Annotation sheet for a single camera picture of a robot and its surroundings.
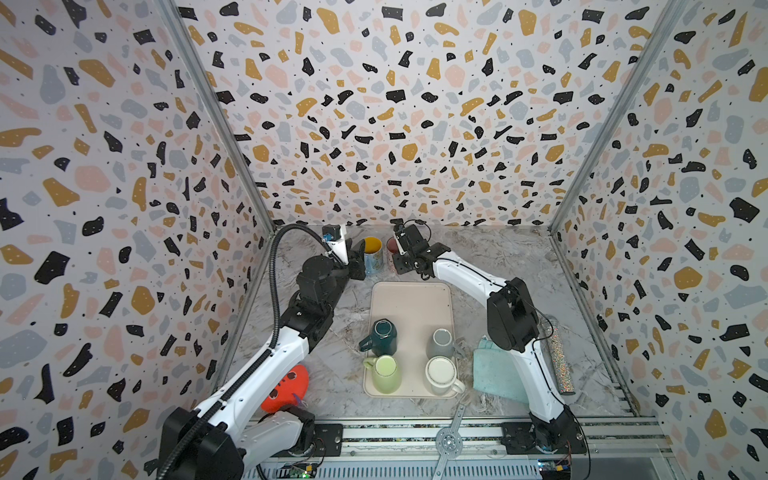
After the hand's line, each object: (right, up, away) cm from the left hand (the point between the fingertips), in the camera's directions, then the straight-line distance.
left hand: (357, 236), depth 72 cm
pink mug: (+7, -2, +26) cm, 27 cm away
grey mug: (+21, -29, +9) cm, 37 cm away
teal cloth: (+37, -37, +11) cm, 54 cm away
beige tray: (+16, -22, +25) cm, 37 cm away
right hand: (+9, -4, +26) cm, 27 cm away
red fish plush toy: (-17, -39, +2) cm, 42 cm away
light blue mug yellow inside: (+1, -5, +28) cm, 29 cm away
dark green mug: (+6, -28, +9) cm, 30 cm away
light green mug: (+7, -35, +3) cm, 36 cm away
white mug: (+21, -36, +6) cm, 42 cm away
